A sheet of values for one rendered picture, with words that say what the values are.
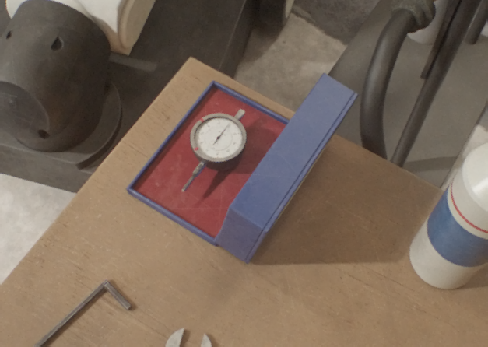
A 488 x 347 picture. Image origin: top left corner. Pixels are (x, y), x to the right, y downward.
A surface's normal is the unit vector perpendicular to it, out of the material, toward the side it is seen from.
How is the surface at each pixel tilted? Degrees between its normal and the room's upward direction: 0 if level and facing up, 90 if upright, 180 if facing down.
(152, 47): 0
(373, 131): 54
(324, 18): 0
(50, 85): 48
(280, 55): 0
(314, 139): 9
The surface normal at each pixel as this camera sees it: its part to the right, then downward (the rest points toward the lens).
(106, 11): -0.23, 0.46
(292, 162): 0.14, -0.38
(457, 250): -0.55, 0.74
